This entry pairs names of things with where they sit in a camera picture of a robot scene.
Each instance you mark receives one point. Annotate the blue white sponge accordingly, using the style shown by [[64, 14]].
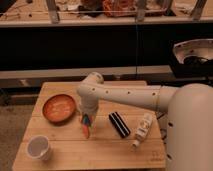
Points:
[[86, 120]]

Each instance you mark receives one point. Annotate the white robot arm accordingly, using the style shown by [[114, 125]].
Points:
[[189, 110]]

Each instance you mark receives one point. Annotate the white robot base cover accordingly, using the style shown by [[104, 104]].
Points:
[[196, 47]]

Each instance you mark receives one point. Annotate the orange ceramic bowl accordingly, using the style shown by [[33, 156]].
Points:
[[59, 108]]

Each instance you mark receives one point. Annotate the black white striped block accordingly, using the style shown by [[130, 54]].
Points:
[[119, 125]]

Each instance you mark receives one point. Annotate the orange toy carrot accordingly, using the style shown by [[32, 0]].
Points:
[[86, 130]]

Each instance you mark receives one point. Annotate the wooden table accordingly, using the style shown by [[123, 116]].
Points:
[[104, 149]]

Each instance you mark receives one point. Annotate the white plastic bottle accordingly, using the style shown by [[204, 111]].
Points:
[[142, 129]]

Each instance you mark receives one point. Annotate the orange crate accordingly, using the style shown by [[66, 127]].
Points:
[[118, 8]]

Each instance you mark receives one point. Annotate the white plastic cup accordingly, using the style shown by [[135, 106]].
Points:
[[39, 148]]

